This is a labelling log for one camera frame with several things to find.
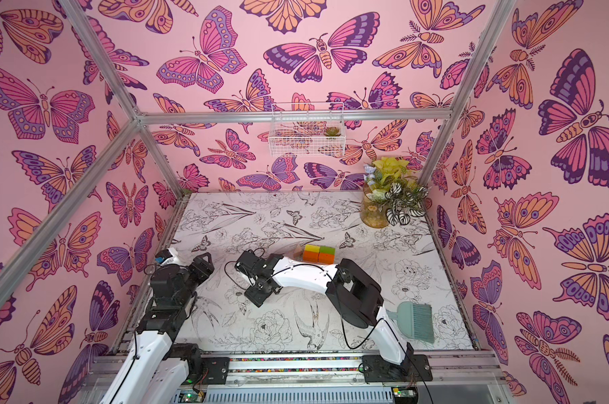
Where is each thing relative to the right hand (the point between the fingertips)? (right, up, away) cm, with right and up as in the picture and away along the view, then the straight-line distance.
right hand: (259, 289), depth 87 cm
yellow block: (+19, +13, +12) cm, 25 cm away
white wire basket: (+17, +59, +8) cm, 62 cm away
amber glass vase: (+43, +26, +14) cm, 53 cm away
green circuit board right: (+44, -26, -15) cm, 53 cm away
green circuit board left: (-16, -26, -16) cm, 34 cm away
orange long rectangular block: (+24, +9, +10) cm, 27 cm away
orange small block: (+18, +10, +10) cm, 23 cm away
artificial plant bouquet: (+48, +38, +8) cm, 62 cm away
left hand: (-16, +13, -6) cm, 21 cm away
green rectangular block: (+24, +12, +11) cm, 29 cm away
